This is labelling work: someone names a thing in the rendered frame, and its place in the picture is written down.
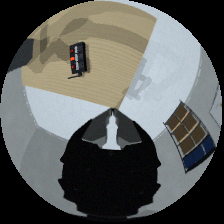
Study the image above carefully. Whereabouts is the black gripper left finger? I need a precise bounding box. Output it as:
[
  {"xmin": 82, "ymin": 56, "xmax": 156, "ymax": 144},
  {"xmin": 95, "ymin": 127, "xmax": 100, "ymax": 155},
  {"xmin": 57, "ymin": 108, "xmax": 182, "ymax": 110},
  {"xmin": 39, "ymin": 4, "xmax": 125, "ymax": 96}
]
[{"xmin": 60, "ymin": 108, "xmax": 113, "ymax": 163}]

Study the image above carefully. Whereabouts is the black power strip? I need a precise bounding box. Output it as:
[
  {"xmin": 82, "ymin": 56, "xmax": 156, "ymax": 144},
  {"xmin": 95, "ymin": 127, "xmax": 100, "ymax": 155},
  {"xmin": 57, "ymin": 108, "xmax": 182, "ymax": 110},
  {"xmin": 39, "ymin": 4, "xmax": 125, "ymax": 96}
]
[{"xmin": 68, "ymin": 41, "xmax": 87, "ymax": 79}]

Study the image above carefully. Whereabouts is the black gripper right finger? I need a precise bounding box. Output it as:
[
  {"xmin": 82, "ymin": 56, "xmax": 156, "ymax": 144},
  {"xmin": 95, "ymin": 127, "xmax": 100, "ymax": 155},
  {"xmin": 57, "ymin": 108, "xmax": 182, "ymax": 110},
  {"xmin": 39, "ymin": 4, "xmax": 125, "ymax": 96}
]
[{"xmin": 113, "ymin": 108, "xmax": 161, "ymax": 168}]

